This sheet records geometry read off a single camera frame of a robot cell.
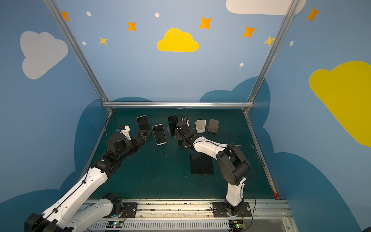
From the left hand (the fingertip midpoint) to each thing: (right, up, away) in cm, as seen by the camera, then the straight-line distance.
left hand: (149, 135), depth 76 cm
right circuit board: (+45, -45, -5) cm, 64 cm away
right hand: (+18, +3, +18) cm, 25 cm away
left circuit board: (-16, -44, -5) cm, 47 cm away
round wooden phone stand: (+40, +5, +31) cm, 51 cm away
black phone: (-11, +7, +24) cm, 28 cm away
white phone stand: (+30, +5, +29) cm, 42 cm away
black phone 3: (+33, -21, +13) cm, 41 cm away
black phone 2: (+10, +8, +28) cm, 31 cm away
